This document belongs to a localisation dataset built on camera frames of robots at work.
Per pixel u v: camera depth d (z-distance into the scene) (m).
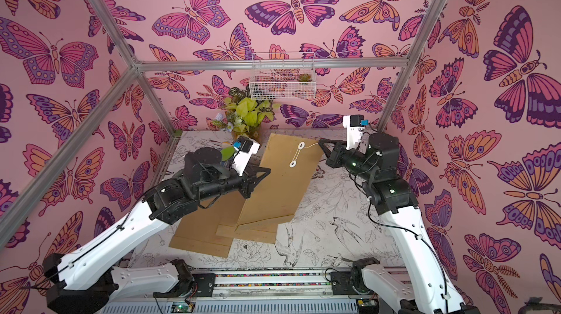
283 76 0.95
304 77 0.92
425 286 0.37
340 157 0.55
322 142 0.64
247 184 0.51
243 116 0.96
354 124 0.55
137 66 0.92
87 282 0.39
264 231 0.88
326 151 0.62
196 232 0.84
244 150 0.50
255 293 0.73
